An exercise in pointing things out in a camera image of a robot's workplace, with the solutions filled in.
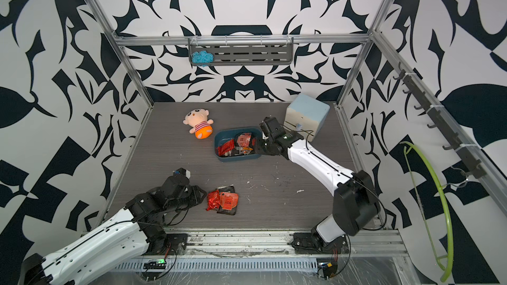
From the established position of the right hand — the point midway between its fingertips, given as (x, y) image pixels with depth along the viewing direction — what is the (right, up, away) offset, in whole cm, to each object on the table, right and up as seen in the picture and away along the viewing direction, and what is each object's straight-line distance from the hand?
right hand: (254, 143), depth 84 cm
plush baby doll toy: (-30, +11, +20) cm, 38 cm away
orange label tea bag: (-3, -4, +11) cm, 12 cm away
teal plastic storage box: (-8, -1, +12) cm, 14 cm away
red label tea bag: (-11, -24, -1) cm, 26 cm away
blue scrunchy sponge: (-24, +38, +7) cm, 46 cm away
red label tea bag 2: (-5, +1, +12) cm, 13 cm away
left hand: (-20, -18, -5) cm, 28 cm away
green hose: (+49, -26, -35) cm, 65 cm away
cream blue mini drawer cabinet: (+24, +12, +12) cm, 30 cm away
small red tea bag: (-14, -3, +12) cm, 19 cm away
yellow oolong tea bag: (-10, -20, +3) cm, 23 cm away
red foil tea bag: (-17, -23, -3) cm, 28 cm away
